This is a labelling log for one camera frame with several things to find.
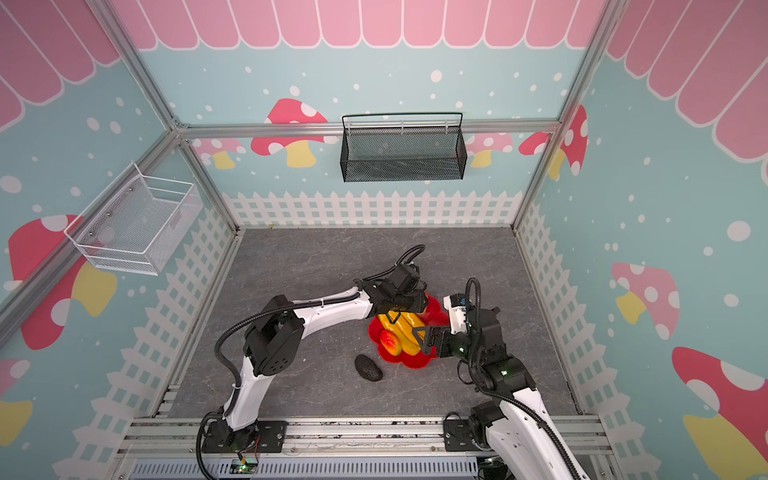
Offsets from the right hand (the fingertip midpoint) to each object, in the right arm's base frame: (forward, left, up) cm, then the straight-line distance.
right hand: (425, 330), depth 76 cm
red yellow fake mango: (+1, +9, -11) cm, 14 cm away
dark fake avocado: (-6, +15, -11) cm, 20 cm away
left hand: (+12, -1, -9) cm, 16 cm away
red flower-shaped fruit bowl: (+11, -4, -14) cm, 18 cm away
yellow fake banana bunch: (+7, +5, -12) cm, 15 cm away
